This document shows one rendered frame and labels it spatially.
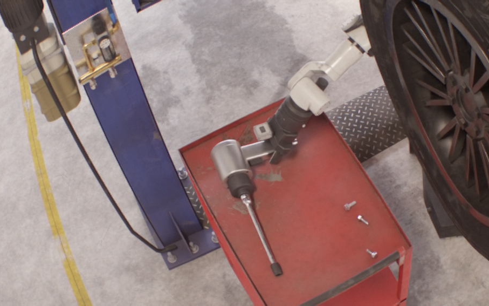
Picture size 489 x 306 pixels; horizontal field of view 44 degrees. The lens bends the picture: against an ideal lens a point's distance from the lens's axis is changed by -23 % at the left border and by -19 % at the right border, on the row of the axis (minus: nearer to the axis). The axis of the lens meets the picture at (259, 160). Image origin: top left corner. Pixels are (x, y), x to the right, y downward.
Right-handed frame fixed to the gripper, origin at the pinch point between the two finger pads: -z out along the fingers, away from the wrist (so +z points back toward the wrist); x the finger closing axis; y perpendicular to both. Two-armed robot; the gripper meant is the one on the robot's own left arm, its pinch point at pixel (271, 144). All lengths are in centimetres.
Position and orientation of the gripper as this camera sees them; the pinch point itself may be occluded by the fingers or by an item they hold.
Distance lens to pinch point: 223.5
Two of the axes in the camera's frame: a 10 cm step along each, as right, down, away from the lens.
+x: -3.4, -7.8, 5.2
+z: 4.4, -6.2, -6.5
